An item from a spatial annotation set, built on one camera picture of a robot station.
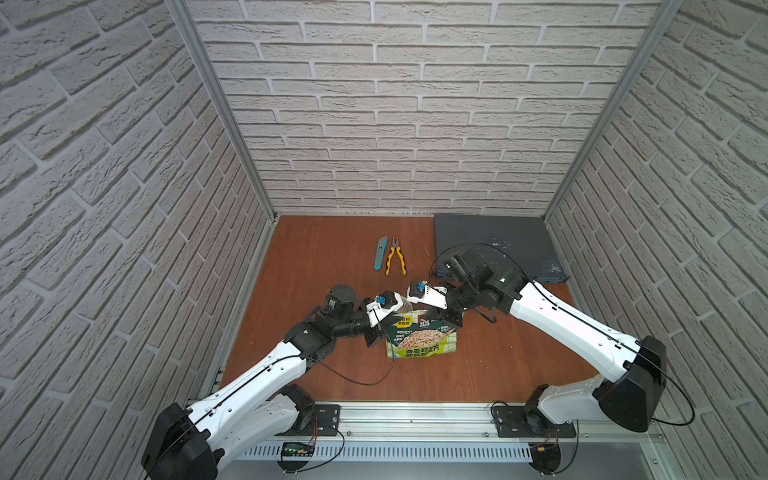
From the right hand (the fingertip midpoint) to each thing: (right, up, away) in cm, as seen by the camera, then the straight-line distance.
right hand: (421, 315), depth 73 cm
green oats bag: (-3, -6, +2) cm, 7 cm away
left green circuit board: (-31, -32, -2) cm, 45 cm away
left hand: (-6, +2, +1) cm, 6 cm away
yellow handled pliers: (-7, +17, +36) cm, 41 cm away
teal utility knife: (-12, +16, +36) cm, 41 cm away
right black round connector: (+30, -34, -2) cm, 45 cm away
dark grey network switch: (+40, +18, +33) cm, 55 cm away
